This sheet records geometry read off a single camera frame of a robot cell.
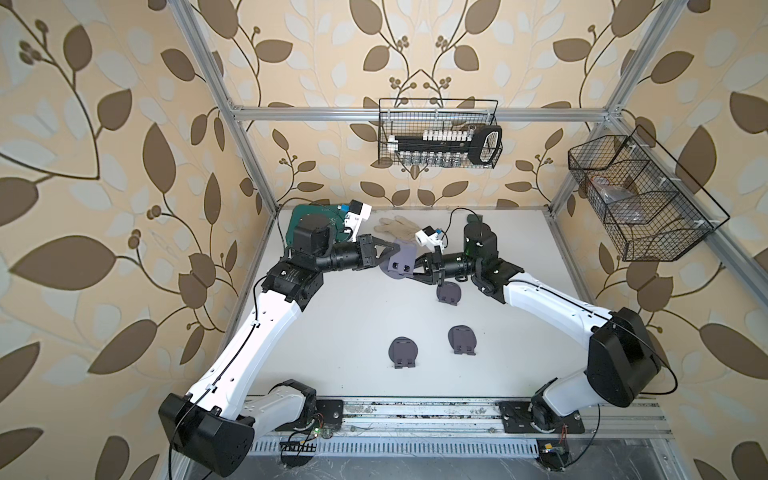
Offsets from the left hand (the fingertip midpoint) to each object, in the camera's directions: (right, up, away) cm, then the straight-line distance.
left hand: (394, 245), depth 62 cm
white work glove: (+2, +5, +52) cm, 52 cm away
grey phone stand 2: (+20, -28, +25) cm, 43 cm away
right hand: (+1, -7, +7) cm, 10 cm away
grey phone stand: (+2, -31, +23) cm, 38 cm away
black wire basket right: (+64, +8, +10) cm, 65 cm away
